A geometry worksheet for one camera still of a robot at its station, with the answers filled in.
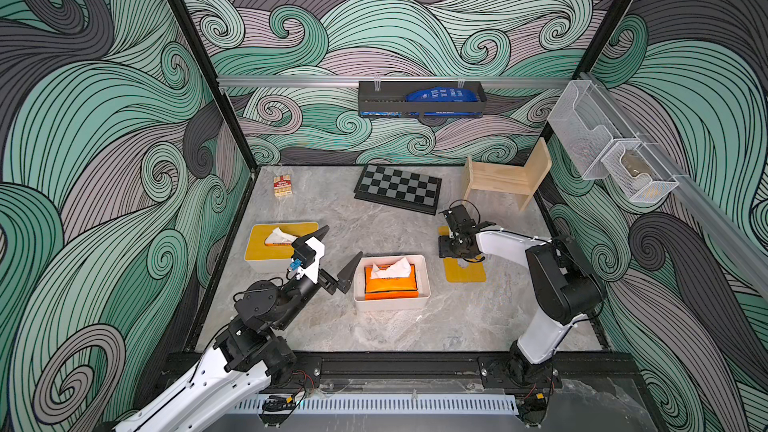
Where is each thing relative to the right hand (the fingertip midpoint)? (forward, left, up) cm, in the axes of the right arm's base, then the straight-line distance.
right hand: (452, 250), depth 96 cm
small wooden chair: (+22, -26, +10) cm, 36 cm away
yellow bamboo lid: (-7, -1, 0) cm, 7 cm away
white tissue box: (-19, +21, +5) cm, 29 cm away
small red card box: (+27, +62, +2) cm, 67 cm away
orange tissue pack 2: (-14, +20, +8) cm, 26 cm away
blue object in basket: (+35, +3, +36) cm, 51 cm away
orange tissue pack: (-4, +52, +16) cm, 55 cm away
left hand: (-15, +32, +34) cm, 49 cm away
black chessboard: (+23, +16, +4) cm, 29 cm away
